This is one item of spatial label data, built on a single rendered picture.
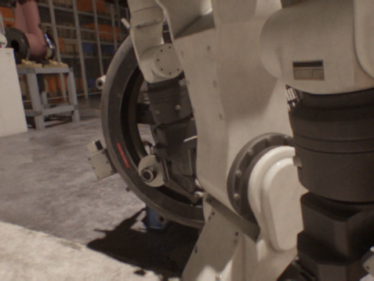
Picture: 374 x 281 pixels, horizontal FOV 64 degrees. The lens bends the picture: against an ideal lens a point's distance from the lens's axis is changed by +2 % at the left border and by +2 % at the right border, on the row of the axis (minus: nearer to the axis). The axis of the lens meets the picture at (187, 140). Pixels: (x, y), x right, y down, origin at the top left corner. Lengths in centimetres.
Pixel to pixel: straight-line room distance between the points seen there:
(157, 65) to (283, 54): 35
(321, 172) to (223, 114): 18
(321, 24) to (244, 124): 21
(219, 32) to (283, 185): 22
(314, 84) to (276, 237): 26
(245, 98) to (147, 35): 33
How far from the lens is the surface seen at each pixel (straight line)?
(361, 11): 22
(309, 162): 27
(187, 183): 99
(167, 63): 59
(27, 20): 538
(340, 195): 27
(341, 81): 24
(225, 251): 51
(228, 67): 40
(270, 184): 41
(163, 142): 65
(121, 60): 101
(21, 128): 485
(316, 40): 24
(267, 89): 44
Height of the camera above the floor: 78
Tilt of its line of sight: 13 degrees down
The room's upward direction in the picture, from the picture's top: 3 degrees counter-clockwise
